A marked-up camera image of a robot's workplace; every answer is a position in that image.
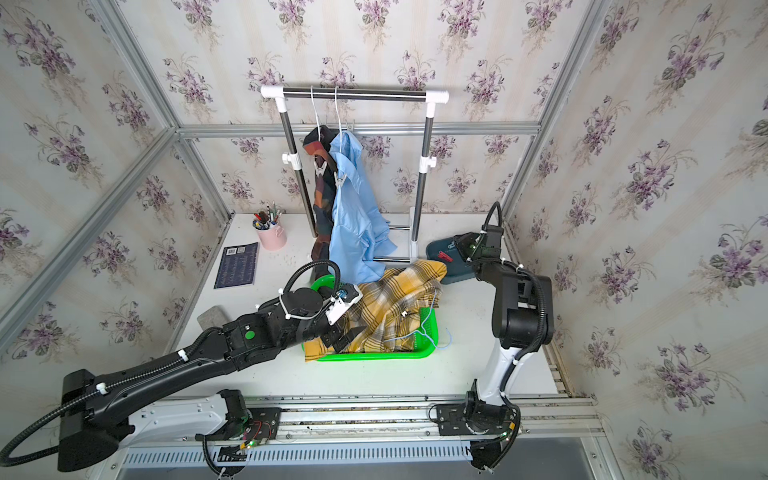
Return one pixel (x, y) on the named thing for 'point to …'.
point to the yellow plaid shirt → (395, 305)
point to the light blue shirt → (360, 237)
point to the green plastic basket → (428, 322)
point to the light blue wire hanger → (424, 330)
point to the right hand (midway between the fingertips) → (461, 238)
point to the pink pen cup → (271, 236)
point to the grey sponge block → (213, 317)
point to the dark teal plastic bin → (451, 253)
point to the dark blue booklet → (237, 266)
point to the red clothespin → (444, 256)
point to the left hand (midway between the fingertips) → (356, 309)
